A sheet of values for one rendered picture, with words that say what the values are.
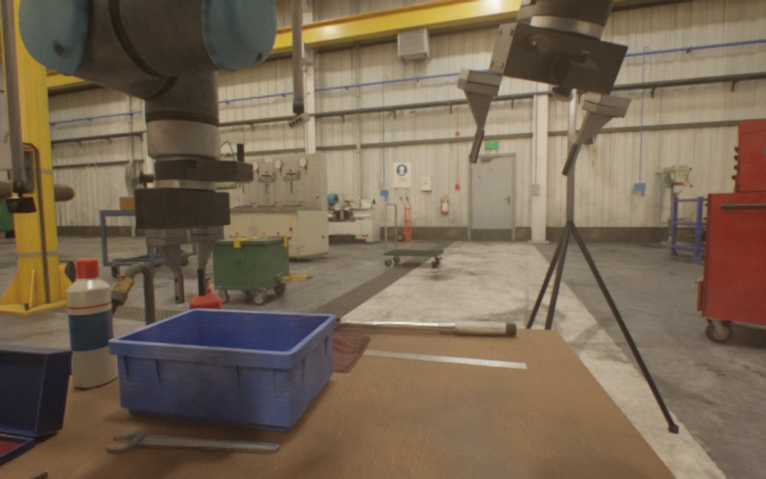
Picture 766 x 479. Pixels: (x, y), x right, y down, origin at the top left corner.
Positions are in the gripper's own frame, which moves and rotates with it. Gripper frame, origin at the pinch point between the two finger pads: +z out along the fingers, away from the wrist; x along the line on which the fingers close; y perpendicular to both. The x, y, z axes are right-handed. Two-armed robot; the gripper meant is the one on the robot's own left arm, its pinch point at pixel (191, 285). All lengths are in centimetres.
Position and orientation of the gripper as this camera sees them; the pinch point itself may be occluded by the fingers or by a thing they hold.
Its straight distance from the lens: 59.9
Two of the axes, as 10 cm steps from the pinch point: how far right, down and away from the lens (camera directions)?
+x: -1.9, 0.7, -9.8
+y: -9.8, 0.0, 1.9
